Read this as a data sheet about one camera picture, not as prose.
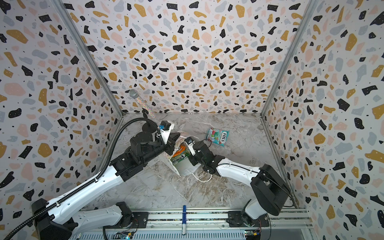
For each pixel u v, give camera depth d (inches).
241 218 25.8
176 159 34.4
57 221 15.1
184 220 28.8
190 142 29.3
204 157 25.5
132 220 28.3
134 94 34.3
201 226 28.8
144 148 21.4
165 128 22.0
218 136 41.2
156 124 44.6
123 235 27.6
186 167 32.8
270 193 17.2
